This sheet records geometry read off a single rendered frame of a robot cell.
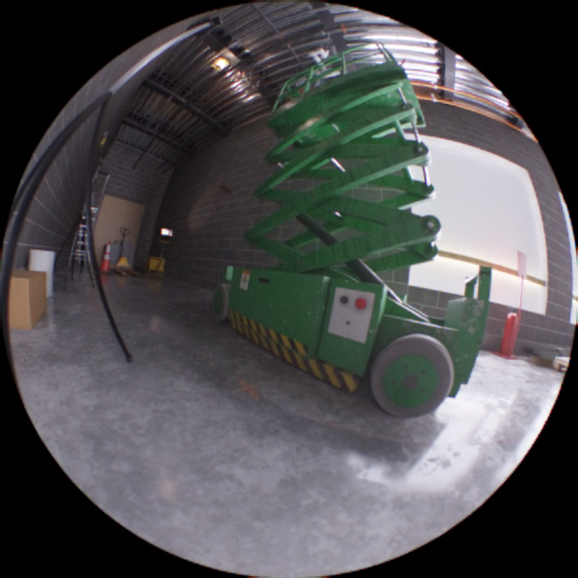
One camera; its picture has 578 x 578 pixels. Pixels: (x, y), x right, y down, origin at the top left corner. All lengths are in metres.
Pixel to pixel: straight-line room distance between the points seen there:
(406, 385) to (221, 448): 0.57
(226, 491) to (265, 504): 0.08
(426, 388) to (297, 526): 0.52
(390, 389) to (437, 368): 0.17
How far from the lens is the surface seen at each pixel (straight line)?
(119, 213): 7.62
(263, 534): 0.41
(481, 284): 0.89
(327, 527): 0.43
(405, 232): 0.84
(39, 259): 1.97
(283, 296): 0.87
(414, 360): 0.63
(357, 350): 0.72
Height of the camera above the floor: 0.40
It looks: 2 degrees down
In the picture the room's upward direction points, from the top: 9 degrees clockwise
